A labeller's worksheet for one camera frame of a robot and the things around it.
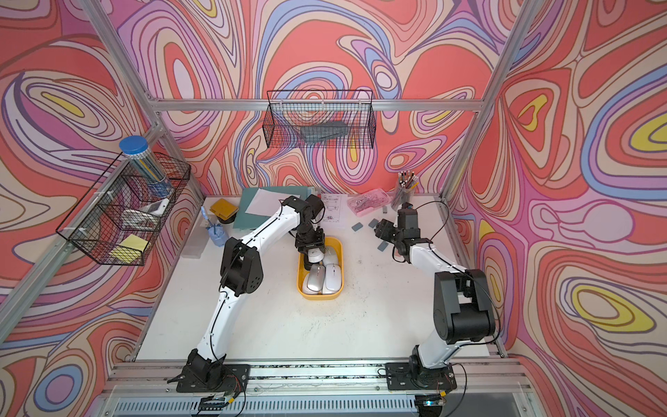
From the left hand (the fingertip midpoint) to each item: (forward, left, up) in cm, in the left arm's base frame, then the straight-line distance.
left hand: (323, 251), depth 95 cm
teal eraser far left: (+16, -14, -5) cm, 22 cm away
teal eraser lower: (+6, -24, -5) cm, 25 cm away
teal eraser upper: (+18, -21, -5) cm, 28 cm away
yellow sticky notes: (-17, +47, +27) cm, 56 cm away
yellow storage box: (+5, -2, 0) cm, 6 cm away
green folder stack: (+18, +32, -4) cm, 37 cm away
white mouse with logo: (-2, +3, +1) cm, 4 cm away
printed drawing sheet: (+25, -5, -5) cm, 26 cm away
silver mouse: (-10, +2, -2) cm, 10 cm away
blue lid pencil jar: (+6, +49, +29) cm, 57 cm away
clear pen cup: (+24, -33, +12) cm, 43 cm away
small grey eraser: (+25, -27, -4) cm, 37 cm away
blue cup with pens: (+6, +41, +4) cm, 41 cm away
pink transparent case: (+30, -18, -5) cm, 35 cm away
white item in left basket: (-3, +47, +27) cm, 54 cm away
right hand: (+5, -23, +5) cm, 24 cm away
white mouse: (-11, -4, 0) cm, 11 cm away
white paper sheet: (+29, +26, -4) cm, 39 cm away
